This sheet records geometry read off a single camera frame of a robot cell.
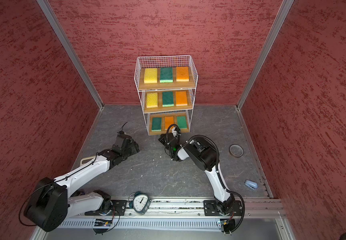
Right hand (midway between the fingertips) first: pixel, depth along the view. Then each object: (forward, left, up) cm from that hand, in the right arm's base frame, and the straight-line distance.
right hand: (158, 136), depth 100 cm
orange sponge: (+14, -7, 0) cm, 15 cm away
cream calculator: (-17, +44, +2) cm, 47 cm away
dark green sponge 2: (+11, -8, +24) cm, 28 cm away
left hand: (-12, +13, +5) cm, 19 cm away
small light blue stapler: (-33, -53, 0) cm, 62 cm away
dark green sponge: (+9, +2, +2) cm, 10 cm away
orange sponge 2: (+11, -16, +25) cm, 31 cm away
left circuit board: (-47, +27, -4) cm, 55 cm away
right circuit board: (-50, -37, -3) cm, 63 cm away
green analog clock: (-40, +6, +2) cm, 41 cm away
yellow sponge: (+11, +2, +24) cm, 27 cm away
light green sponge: (+12, -17, 0) cm, 21 cm away
